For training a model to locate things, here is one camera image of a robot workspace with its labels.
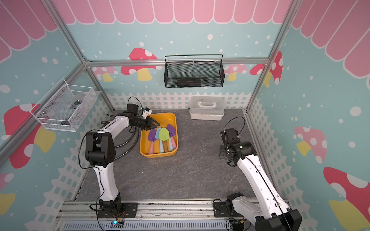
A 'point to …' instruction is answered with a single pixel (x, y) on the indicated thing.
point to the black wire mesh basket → (193, 70)
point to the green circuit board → (115, 224)
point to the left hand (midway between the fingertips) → (157, 126)
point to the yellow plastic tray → (164, 120)
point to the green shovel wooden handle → (164, 136)
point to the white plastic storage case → (206, 108)
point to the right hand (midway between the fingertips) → (228, 153)
